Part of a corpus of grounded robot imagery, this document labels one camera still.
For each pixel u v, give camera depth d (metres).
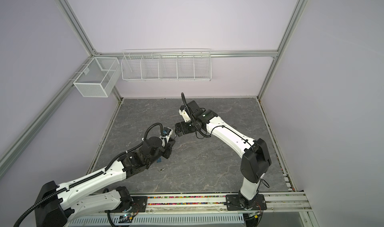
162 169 0.85
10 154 0.51
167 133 0.66
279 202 0.76
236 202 0.74
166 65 0.99
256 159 0.44
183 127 0.71
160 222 0.77
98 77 0.97
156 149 0.57
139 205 0.74
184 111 0.74
